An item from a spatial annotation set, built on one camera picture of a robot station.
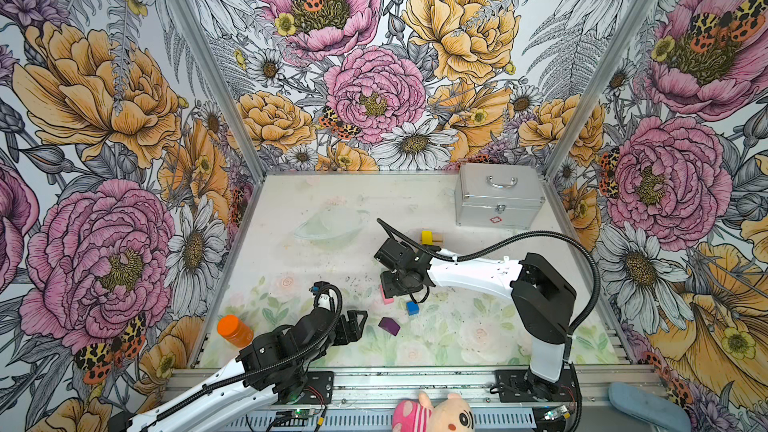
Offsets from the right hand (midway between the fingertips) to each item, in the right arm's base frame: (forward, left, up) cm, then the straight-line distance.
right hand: (395, 296), depth 85 cm
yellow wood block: (+17, -10, +3) cm, 20 cm away
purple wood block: (-7, +2, -3) cm, 8 cm away
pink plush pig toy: (-28, -11, +4) cm, 31 cm away
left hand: (-9, +11, +3) cm, 14 cm away
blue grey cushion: (-27, -57, -2) cm, 63 cm away
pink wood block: (-3, +3, +5) cm, 7 cm away
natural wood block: (+18, -14, +1) cm, 23 cm away
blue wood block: (-3, -5, -2) cm, 6 cm away
